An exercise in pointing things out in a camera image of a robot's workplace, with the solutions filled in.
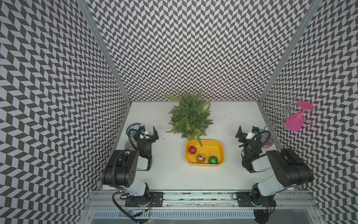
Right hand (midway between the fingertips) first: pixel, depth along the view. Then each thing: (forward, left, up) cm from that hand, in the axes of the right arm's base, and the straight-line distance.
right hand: (247, 129), depth 88 cm
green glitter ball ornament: (-17, +23, -7) cm, 29 cm away
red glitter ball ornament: (-11, +36, -6) cm, 38 cm away
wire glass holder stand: (+16, -27, +6) cm, 32 cm away
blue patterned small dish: (-12, +65, +20) cm, 69 cm away
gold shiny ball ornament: (-17, +31, -6) cm, 35 cm away
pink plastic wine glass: (-9, -15, +19) cm, 26 cm away
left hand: (+1, +65, 0) cm, 65 cm away
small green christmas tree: (-4, +37, +18) cm, 41 cm away
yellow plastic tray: (-8, +23, -10) cm, 26 cm away
